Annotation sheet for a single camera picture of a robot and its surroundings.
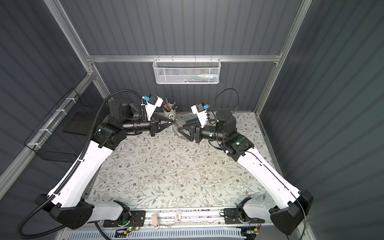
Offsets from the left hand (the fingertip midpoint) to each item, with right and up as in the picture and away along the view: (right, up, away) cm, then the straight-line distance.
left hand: (174, 121), depth 60 cm
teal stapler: (+6, +2, +53) cm, 53 cm away
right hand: (+3, -4, 0) cm, 5 cm away
